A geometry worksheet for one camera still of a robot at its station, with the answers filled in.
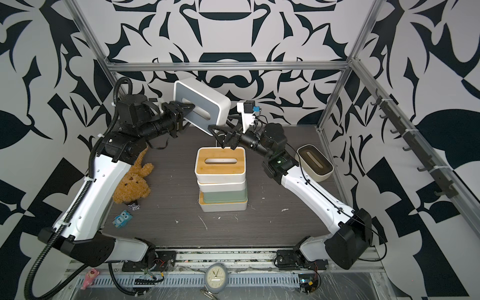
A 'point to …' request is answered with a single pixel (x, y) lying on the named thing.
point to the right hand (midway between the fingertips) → (216, 121)
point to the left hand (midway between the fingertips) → (192, 104)
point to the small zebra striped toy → (134, 205)
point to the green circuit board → (308, 282)
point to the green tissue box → (225, 197)
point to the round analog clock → (216, 277)
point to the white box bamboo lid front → (229, 206)
